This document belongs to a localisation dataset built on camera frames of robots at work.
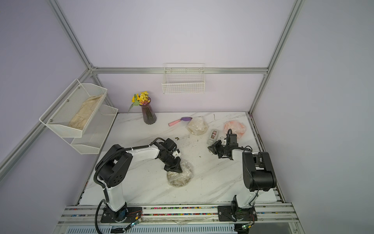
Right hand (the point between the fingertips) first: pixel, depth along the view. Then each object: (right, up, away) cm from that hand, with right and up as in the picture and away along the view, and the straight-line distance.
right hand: (205, 147), depth 94 cm
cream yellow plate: (-5, +14, +14) cm, 20 cm away
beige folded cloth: (-68, +17, -19) cm, 73 cm away
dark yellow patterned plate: (-15, -17, -10) cm, 25 cm away
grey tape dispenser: (+7, +6, +8) cm, 12 cm away
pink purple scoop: (-15, +20, +21) cm, 33 cm away
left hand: (-15, -15, -7) cm, 23 cm away
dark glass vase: (-42, +21, +16) cm, 49 cm away
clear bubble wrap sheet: (-5, +14, +14) cm, 20 cm away
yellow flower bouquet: (-42, +32, +2) cm, 52 cm away
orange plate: (+24, +13, +13) cm, 30 cm away
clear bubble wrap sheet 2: (+24, +12, +12) cm, 30 cm away
